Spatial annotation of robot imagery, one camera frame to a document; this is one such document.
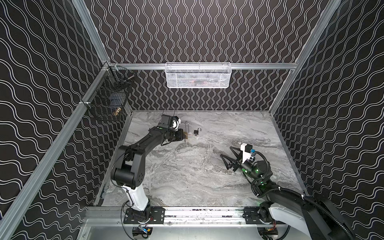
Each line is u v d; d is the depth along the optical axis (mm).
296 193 511
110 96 920
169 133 739
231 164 695
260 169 621
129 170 477
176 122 796
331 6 691
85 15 717
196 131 1081
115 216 753
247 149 677
